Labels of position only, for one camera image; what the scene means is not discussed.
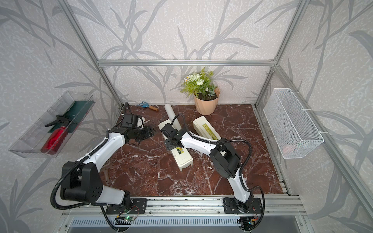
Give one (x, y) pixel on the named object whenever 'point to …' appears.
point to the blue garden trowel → (145, 105)
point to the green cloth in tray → (75, 113)
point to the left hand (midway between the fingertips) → (153, 132)
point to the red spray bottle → (56, 137)
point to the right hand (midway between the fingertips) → (172, 141)
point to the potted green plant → (206, 93)
